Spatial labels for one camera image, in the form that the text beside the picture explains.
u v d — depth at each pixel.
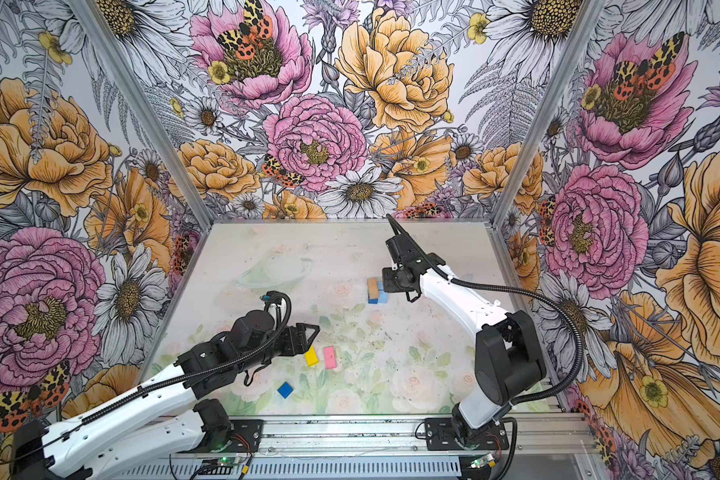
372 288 0.97
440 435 0.74
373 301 0.99
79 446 0.42
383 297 0.98
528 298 0.47
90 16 0.72
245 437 0.73
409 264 0.64
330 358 0.87
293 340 0.65
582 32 0.74
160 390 0.48
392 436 0.76
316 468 0.65
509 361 0.45
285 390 0.81
